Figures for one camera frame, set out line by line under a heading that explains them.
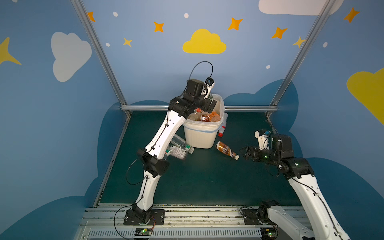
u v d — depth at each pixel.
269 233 0.71
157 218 0.74
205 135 0.88
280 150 0.52
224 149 0.96
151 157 0.50
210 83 0.65
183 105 0.53
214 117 0.80
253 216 0.74
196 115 0.93
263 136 0.64
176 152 0.95
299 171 0.47
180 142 1.00
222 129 1.08
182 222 0.73
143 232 0.71
